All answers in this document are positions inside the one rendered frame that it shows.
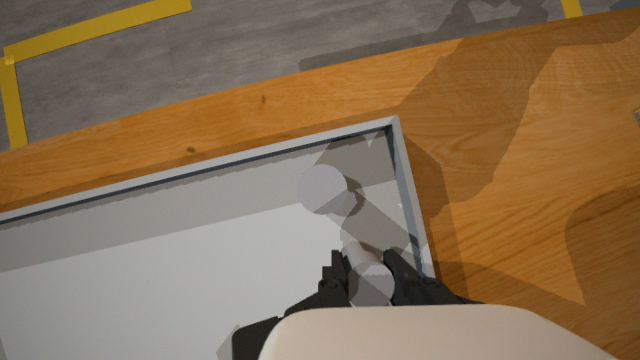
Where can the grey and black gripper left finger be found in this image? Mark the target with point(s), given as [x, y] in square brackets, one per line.
[248, 341]

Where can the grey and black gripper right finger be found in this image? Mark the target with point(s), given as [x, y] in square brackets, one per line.
[411, 289]

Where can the grey cylinder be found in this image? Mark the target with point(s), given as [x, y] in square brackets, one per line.
[371, 283]
[322, 189]

